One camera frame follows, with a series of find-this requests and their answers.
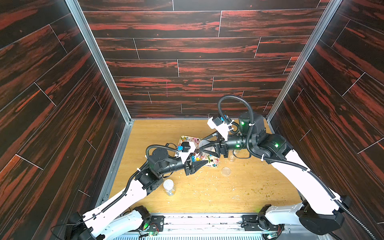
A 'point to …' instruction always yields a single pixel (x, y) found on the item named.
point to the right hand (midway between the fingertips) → (205, 140)
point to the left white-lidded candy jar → (168, 186)
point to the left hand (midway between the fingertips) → (203, 156)
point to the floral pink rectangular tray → (212, 159)
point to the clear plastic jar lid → (226, 171)
